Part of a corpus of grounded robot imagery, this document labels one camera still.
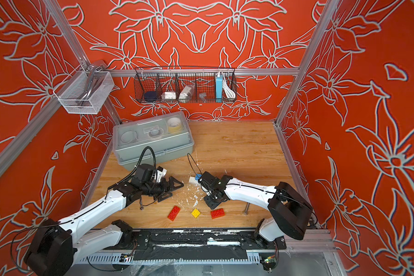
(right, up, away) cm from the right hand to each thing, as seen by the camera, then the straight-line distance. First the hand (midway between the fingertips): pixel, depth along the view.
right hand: (208, 202), depth 82 cm
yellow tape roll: (-19, +39, +14) cm, 46 cm away
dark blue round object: (-33, +56, +15) cm, 67 cm away
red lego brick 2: (-16, -4, -3) cm, 17 cm away
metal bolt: (+19, -3, -1) cm, 19 cm away
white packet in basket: (-11, +56, +9) cm, 58 cm away
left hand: (-14, +8, -3) cm, 17 cm away
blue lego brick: (-5, +11, +8) cm, 15 cm away
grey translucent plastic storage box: (-20, +33, +4) cm, 39 cm away
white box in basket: (-20, +54, +4) cm, 57 cm away
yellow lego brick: (-6, -4, -3) cm, 8 cm away
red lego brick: (+5, -4, -3) cm, 7 cm away
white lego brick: (-9, +9, +8) cm, 15 cm away
